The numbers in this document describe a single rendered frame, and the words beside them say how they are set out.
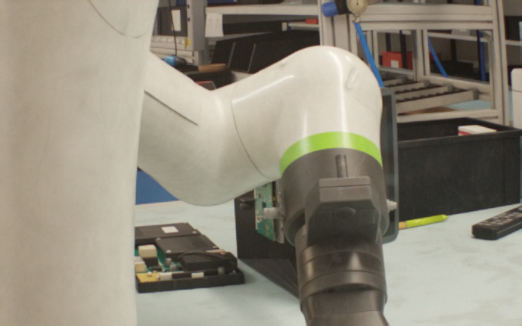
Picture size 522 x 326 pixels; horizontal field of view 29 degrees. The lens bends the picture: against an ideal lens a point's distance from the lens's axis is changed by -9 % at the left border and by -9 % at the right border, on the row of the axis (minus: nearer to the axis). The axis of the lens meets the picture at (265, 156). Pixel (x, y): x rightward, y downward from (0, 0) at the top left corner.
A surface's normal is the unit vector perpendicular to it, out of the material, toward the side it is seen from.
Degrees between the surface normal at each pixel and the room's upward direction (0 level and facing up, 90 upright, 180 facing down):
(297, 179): 62
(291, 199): 67
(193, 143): 110
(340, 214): 135
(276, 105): 77
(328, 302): 53
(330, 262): 48
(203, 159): 116
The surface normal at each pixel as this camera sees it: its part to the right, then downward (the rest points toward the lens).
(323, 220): 0.05, 0.80
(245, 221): -0.21, 0.16
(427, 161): 0.33, 0.13
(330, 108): -0.02, -0.49
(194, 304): -0.04, -0.99
